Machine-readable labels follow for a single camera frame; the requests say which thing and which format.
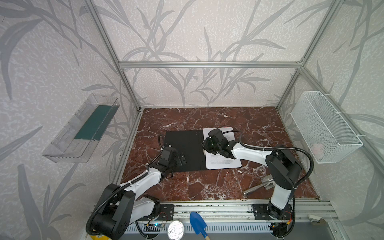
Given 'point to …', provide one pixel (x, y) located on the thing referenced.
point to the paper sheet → (218, 161)
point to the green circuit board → (155, 227)
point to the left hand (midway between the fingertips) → (182, 154)
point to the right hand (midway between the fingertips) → (199, 140)
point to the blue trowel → (198, 224)
